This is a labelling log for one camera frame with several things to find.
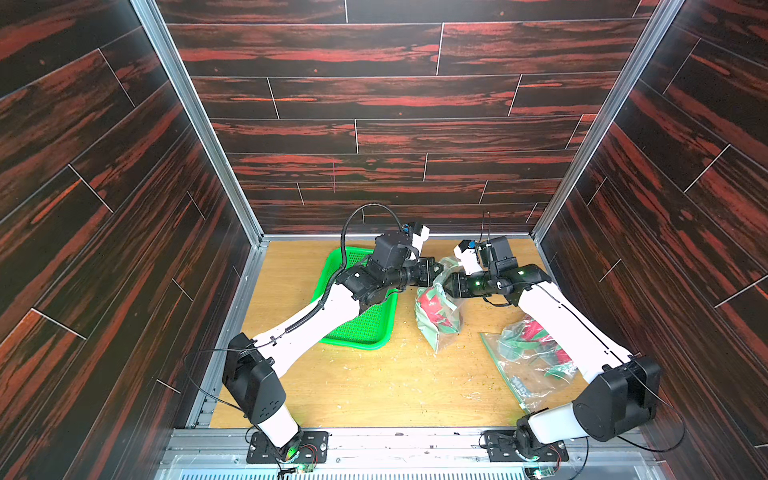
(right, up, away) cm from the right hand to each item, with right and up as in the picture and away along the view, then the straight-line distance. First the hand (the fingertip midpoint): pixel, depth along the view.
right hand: (455, 283), depth 83 cm
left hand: (-5, +4, -13) cm, 14 cm away
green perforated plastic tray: (-23, -15, +9) cm, 28 cm away
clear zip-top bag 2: (+23, -23, +1) cm, 32 cm away
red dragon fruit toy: (-7, -6, -3) cm, 10 cm away
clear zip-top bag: (-4, -5, -16) cm, 18 cm away
